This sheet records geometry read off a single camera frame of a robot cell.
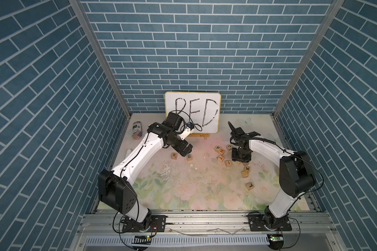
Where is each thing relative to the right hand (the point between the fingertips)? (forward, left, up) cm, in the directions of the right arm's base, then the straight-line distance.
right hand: (237, 160), depth 92 cm
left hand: (-2, +29, +15) cm, 33 cm away
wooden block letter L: (-14, -6, -2) cm, 16 cm away
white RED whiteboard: (+25, +23, +16) cm, 38 cm away
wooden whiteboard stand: (+17, +20, +1) cm, 26 cm away
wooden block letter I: (-2, +5, -1) cm, 6 cm away
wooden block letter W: (-4, -5, -1) cm, 7 cm away
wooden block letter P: (+8, +12, -1) cm, 14 cm away
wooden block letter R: (+1, +39, -2) cm, 39 cm away
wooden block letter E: (0, +29, -1) cm, 29 cm away
